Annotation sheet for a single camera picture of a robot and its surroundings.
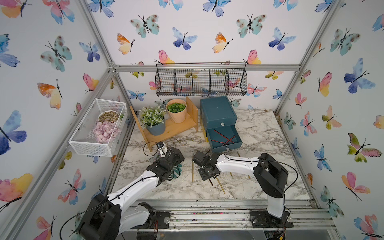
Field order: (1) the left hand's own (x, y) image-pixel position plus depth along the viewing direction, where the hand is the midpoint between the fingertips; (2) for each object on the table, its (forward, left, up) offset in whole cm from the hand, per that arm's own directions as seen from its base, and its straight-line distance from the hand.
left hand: (176, 153), depth 87 cm
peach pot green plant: (+27, 0, +10) cm, 28 cm away
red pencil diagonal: (+13, -29, -1) cm, 32 cm away
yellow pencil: (+5, -39, -10) cm, 41 cm away
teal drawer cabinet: (+25, -24, +12) cm, 37 cm away
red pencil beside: (+9, -32, -1) cm, 33 cm away
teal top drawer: (+15, -27, +9) cm, 32 cm away
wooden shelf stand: (+22, +5, -3) cm, 23 cm away
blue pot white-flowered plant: (+15, +13, +13) cm, 24 cm away
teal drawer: (+11, -29, -3) cm, 31 cm away
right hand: (-8, -17, -9) cm, 21 cm away
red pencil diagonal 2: (+12, -36, -1) cm, 38 cm away
